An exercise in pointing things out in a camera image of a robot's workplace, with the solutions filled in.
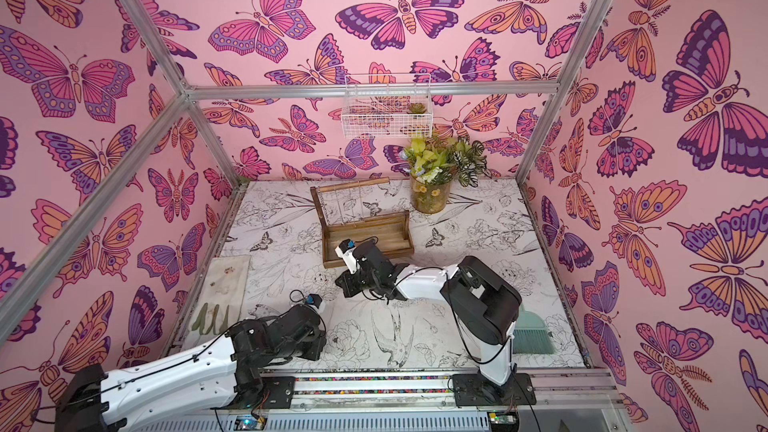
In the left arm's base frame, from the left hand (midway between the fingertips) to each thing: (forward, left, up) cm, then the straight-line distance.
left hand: (330, 341), depth 79 cm
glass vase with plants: (+51, -30, +17) cm, 62 cm away
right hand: (+17, 0, +3) cm, 17 cm away
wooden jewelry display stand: (+36, -16, -2) cm, 40 cm away
